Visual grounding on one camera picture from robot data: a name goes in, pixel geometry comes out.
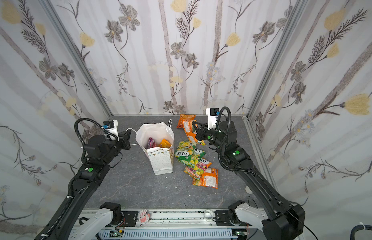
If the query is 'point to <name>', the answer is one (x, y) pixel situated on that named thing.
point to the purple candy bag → (151, 143)
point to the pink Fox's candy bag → (197, 172)
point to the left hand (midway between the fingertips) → (128, 126)
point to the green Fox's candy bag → (186, 153)
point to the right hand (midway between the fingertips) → (192, 120)
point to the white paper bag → (160, 159)
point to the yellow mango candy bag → (164, 143)
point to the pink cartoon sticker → (143, 218)
